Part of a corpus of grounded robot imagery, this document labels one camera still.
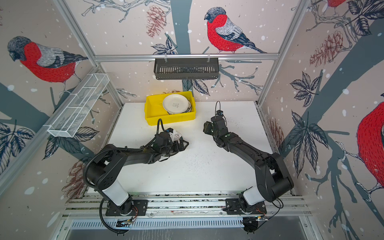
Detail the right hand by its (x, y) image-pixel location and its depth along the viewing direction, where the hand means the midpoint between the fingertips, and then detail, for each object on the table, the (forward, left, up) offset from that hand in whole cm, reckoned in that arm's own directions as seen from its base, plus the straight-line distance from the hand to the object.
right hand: (206, 125), depth 89 cm
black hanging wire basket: (+42, +9, +14) cm, 45 cm away
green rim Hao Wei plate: (+20, +14, -8) cm, 26 cm away
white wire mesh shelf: (-9, +71, +17) cm, 73 cm away
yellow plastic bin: (+17, +38, -10) cm, 43 cm away
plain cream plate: (+27, +24, -7) cm, 37 cm away
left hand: (-9, +14, -8) cm, 18 cm away
